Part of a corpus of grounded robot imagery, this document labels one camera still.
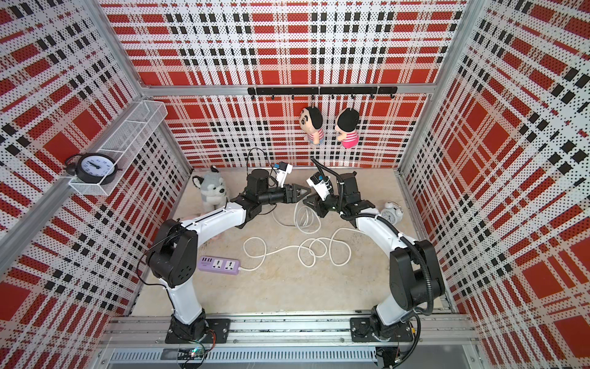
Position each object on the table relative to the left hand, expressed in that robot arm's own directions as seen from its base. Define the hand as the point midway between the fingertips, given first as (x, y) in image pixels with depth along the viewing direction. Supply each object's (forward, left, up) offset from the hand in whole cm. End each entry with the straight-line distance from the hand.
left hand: (310, 190), depth 83 cm
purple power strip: (-20, +35, -20) cm, 45 cm away
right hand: (-2, 0, -2) cm, 3 cm away
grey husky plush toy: (+5, +40, -6) cm, 41 cm away
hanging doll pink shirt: (+29, -15, +7) cm, 34 cm away
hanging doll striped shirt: (+26, 0, +12) cm, 29 cm away
